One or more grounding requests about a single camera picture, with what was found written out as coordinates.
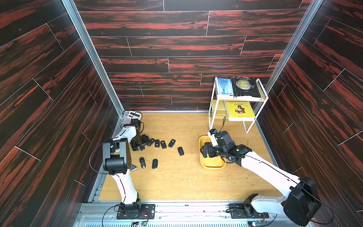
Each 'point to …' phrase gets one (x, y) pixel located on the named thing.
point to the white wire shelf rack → (235, 98)
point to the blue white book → (225, 86)
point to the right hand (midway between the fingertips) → (209, 146)
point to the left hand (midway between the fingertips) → (145, 145)
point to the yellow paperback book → (239, 111)
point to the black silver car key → (133, 168)
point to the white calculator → (132, 115)
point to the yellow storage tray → (209, 162)
